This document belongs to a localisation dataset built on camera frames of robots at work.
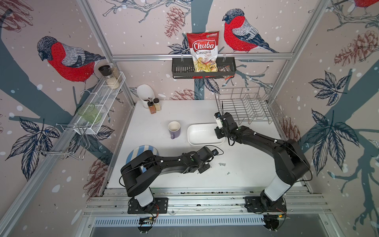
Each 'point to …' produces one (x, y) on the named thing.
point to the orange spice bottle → (152, 108)
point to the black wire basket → (183, 69)
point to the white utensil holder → (146, 93)
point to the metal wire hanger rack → (66, 139)
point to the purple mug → (174, 128)
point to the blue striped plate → (139, 150)
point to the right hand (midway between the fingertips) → (217, 127)
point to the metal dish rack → (248, 105)
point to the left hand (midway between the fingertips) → (207, 158)
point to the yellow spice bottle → (157, 104)
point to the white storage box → (203, 134)
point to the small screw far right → (228, 173)
